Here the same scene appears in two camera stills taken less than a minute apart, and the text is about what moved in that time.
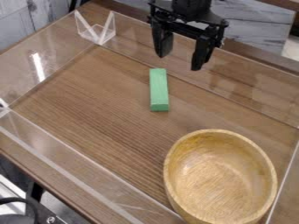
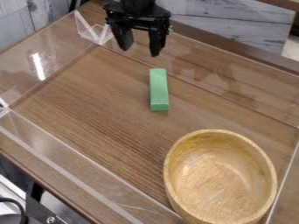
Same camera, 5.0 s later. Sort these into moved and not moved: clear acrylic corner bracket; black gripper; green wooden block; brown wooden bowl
Moved: black gripper
Not moved: brown wooden bowl; clear acrylic corner bracket; green wooden block
